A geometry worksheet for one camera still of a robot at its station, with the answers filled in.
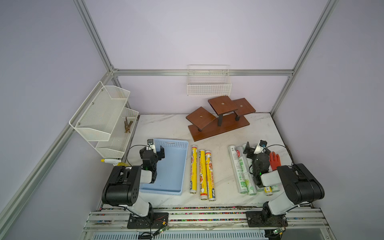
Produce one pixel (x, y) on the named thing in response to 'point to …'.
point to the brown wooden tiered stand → (204, 125)
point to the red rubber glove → (274, 160)
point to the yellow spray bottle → (116, 162)
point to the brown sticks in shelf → (127, 126)
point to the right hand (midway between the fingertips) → (255, 145)
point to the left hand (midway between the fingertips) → (153, 148)
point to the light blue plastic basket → (171, 170)
